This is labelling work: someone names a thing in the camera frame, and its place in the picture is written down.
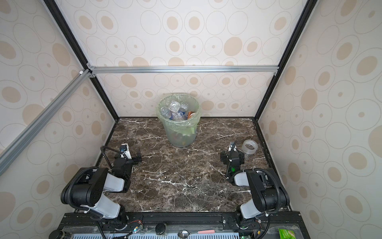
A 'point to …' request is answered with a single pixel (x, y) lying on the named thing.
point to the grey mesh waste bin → (178, 138)
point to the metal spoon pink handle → (184, 234)
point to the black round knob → (160, 228)
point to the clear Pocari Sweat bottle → (164, 112)
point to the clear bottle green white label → (174, 106)
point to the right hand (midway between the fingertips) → (234, 150)
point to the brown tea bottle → (189, 114)
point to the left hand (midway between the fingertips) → (134, 146)
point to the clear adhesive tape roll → (249, 147)
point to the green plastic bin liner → (188, 126)
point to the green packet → (285, 234)
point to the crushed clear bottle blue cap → (178, 115)
